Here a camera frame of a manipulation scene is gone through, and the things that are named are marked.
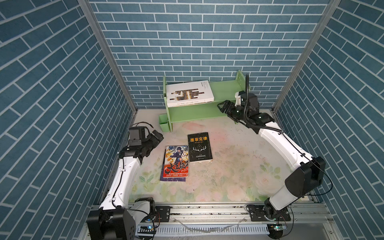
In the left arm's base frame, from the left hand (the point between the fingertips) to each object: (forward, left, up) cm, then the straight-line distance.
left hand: (159, 138), depth 81 cm
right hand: (+11, -33, +14) cm, 37 cm away
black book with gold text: (+3, -23, -16) cm, 28 cm away
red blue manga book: (-7, -8, -15) cm, 19 cm away
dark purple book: (-16, -6, -18) cm, 25 cm away
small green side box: (+20, +2, -11) cm, 23 cm away
